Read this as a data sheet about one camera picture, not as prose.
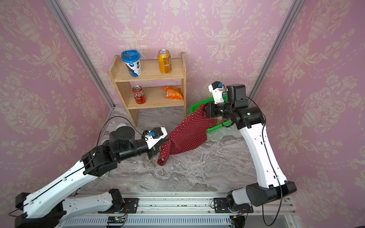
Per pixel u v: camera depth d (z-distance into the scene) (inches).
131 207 29.1
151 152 19.6
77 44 32.8
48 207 15.5
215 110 22.5
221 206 28.7
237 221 28.2
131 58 26.7
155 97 39.1
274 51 33.5
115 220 28.6
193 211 29.1
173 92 36.0
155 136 18.1
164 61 27.9
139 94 33.6
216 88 22.2
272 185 14.9
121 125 41.6
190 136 37.0
